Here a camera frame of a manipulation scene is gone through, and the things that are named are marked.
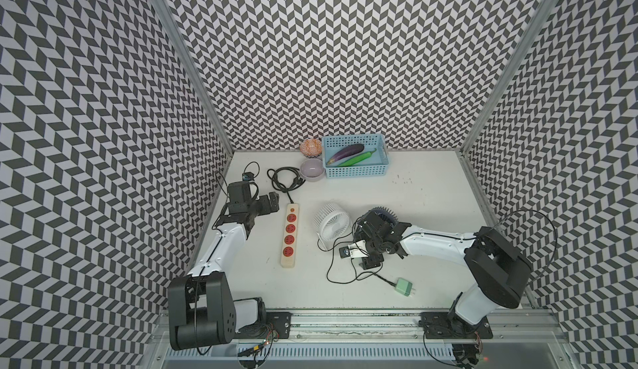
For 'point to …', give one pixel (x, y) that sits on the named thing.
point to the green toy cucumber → (354, 160)
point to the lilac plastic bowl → (311, 169)
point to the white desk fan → (331, 220)
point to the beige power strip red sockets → (290, 235)
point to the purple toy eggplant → (346, 152)
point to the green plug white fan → (404, 287)
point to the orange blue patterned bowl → (311, 148)
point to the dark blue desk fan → (386, 214)
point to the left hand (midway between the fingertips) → (263, 199)
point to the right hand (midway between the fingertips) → (361, 249)
